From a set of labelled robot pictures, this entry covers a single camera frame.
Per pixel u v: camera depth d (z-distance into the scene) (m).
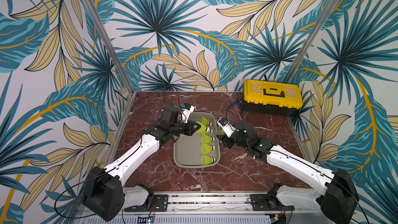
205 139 0.90
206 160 0.82
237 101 1.13
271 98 0.96
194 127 0.69
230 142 0.70
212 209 0.73
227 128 0.69
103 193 0.39
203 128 0.79
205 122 0.98
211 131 0.96
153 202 0.72
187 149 0.90
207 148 0.87
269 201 0.66
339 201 0.39
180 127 0.66
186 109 0.70
